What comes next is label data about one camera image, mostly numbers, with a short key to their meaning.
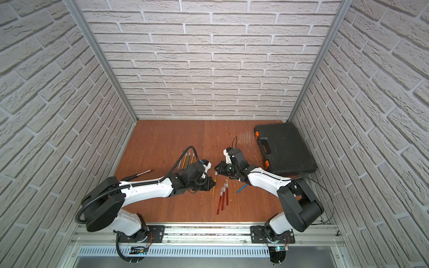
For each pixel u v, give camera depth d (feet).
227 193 2.86
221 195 2.80
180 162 2.03
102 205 1.41
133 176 3.03
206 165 2.57
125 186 1.54
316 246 2.47
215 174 2.78
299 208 1.43
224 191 2.84
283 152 3.09
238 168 2.23
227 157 2.64
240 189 2.86
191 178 2.12
